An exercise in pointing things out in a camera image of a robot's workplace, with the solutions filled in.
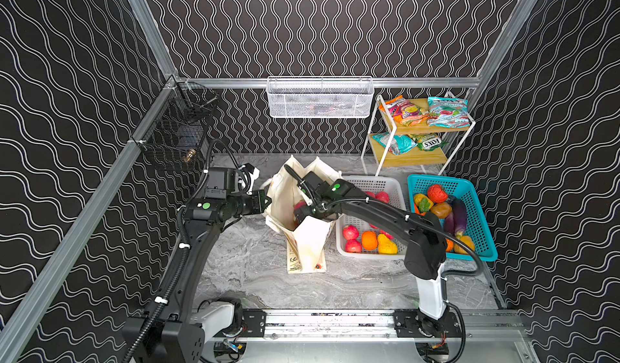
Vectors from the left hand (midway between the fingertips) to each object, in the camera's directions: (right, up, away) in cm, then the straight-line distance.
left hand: (276, 199), depth 74 cm
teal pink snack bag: (+58, +30, +10) cm, 66 cm away
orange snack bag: (+43, +31, +12) cm, 54 cm away
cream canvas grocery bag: (+10, -11, -6) cm, 16 cm away
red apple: (+40, -1, +26) cm, 48 cm away
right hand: (+10, -6, +12) cm, 17 cm away
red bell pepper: (+60, +1, +21) cm, 64 cm away
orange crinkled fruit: (+32, -16, +12) cm, 37 cm away
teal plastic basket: (+71, -11, +14) cm, 73 cm away
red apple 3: (+26, -17, +11) cm, 33 cm away
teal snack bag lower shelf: (+47, +21, +27) cm, 58 cm away
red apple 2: (+25, -13, +16) cm, 33 cm away
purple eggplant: (+66, -9, +19) cm, 70 cm away
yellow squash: (+67, -16, +14) cm, 71 cm away
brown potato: (+63, -6, +22) cm, 67 cm away
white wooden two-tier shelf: (+47, +23, +11) cm, 54 cm away
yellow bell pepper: (+56, -3, +24) cm, 61 cm away
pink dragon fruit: (+6, -3, +14) cm, 16 cm away
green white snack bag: (+59, +22, +27) cm, 69 cm away
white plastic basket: (+28, -15, +16) cm, 36 cm away
